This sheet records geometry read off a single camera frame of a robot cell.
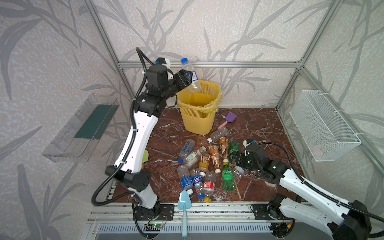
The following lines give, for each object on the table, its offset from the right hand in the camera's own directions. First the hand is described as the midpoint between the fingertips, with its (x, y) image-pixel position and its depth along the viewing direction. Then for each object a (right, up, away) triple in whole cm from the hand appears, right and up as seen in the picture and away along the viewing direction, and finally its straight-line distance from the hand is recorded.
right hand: (232, 153), depth 80 cm
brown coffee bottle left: (-9, -4, +9) cm, 13 cm away
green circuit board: (-41, -34, -8) cm, 54 cm away
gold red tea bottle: (-15, -7, +5) cm, 18 cm away
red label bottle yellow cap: (-13, -16, -3) cm, 21 cm away
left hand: (-22, +39, -16) cm, 47 cm away
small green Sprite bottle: (+4, +1, +15) cm, 16 cm away
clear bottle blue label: (-27, -12, +2) cm, 29 cm away
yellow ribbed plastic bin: (-19, +16, +12) cm, 27 cm away
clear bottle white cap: (-7, +8, +16) cm, 19 cm away
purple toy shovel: (+5, +20, +35) cm, 40 cm away
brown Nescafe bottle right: (-3, +1, +14) cm, 14 cm away
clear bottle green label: (-23, -4, +7) cm, 24 cm away
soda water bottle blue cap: (-25, +1, +11) cm, 27 cm away
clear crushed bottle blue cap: (+5, -12, +5) cm, 14 cm away
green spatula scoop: (-53, -5, +14) cm, 55 cm away
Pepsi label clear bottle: (-19, -16, -1) cm, 24 cm away
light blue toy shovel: (-26, -26, -3) cm, 36 cm away
